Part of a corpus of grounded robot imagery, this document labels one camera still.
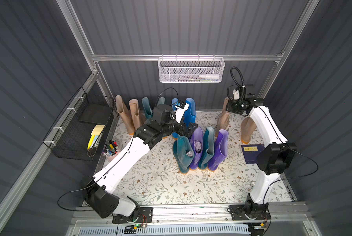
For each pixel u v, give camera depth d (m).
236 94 0.80
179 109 0.60
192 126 0.61
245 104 0.63
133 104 0.89
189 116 0.85
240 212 0.74
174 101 0.93
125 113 0.87
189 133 0.62
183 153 0.73
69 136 0.69
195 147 0.77
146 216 0.73
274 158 0.50
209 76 0.91
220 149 0.68
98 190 0.40
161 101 0.92
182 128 0.61
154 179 0.86
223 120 0.86
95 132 0.72
